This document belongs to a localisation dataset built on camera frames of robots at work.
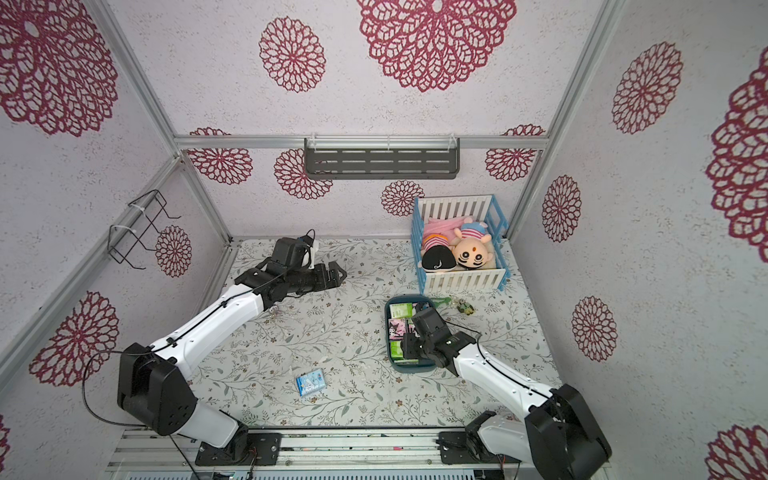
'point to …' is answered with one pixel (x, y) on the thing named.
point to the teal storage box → (405, 298)
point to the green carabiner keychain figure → (460, 304)
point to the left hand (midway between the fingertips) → (334, 277)
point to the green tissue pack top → (401, 310)
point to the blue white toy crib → (459, 243)
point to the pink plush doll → (438, 253)
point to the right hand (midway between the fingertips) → (413, 347)
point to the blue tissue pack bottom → (310, 382)
